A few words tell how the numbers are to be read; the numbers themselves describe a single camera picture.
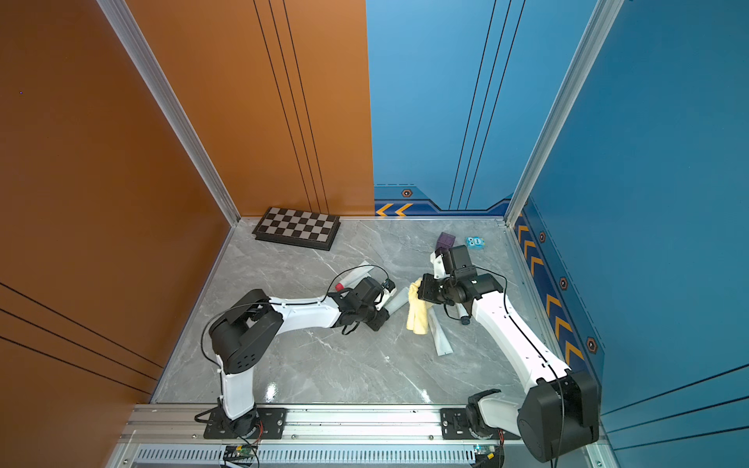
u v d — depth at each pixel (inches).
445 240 42.5
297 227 44.4
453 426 28.5
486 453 28.3
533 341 17.6
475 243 44.0
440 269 29.1
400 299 37.4
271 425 29.0
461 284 22.0
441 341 33.9
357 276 39.6
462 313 35.3
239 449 28.1
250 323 21.7
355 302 28.6
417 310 30.4
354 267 41.7
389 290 33.1
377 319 32.6
